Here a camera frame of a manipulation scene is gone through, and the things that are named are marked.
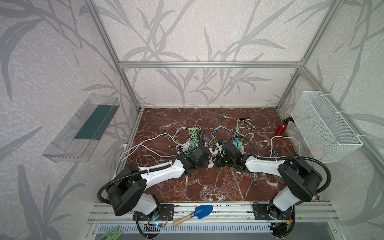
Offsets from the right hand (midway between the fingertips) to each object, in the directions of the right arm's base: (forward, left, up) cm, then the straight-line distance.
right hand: (215, 155), depth 91 cm
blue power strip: (+3, +18, +6) cm, 19 cm away
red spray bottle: (+17, -45, +6) cm, 48 cm away
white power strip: (-1, +2, +6) cm, 6 cm away
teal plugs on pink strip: (+6, -14, +5) cm, 16 cm away
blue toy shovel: (-29, +8, -2) cm, 31 cm away
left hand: (-2, +4, +6) cm, 7 cm away
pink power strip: (+1, -17, +3) cm, 17 cm away
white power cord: (+12, +46, -2) cm, 48 cm away
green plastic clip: (-38, +49, -1) cm, 62 cm away
